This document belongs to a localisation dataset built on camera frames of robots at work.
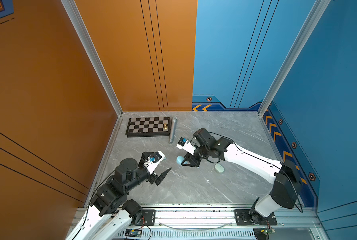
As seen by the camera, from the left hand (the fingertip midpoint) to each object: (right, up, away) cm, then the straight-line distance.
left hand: (163, 158), depth 66 cm
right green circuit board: (+49, -35, +3) cm, 60 cm away
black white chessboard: (-16, +14, +41) cm, 46 cm away
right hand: (+9, -3, +10) cm, 14 cm away
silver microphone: (+2, +18, +45) cm, 49 cm away
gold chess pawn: (-4, +14, +39) cm, 42 cm away
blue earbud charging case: (+7, -2, +8) cm, 11 cm away
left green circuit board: (-15, -37, +5) cm, 41 cm away
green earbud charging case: (+31, -11, +23) cm, 40 cm away
